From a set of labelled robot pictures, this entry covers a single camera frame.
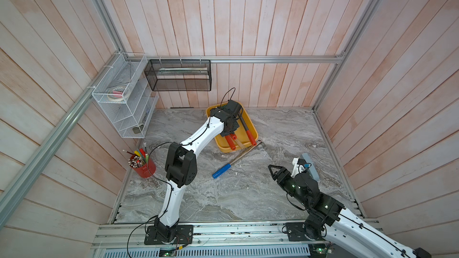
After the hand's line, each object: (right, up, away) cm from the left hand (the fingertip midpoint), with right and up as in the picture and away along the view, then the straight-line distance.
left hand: (232, 129), depth 93 cm
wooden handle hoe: (+5, -9, 0) cm, 10 cm away
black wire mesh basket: (-32, +33, +15) cm, 48 cm away
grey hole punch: (+40, -20, -5) cm, 45 cm away
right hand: (+16, -17, -15) cm, 28 cm away
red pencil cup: (-41, -14, -16) cm, 46 cm away
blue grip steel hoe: (-3, -20, -1) cm, 20 cm away
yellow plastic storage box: (-6, -8, +6) cm, 11 cm away
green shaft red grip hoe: (-1, -7, 0) cm, 7 cm away
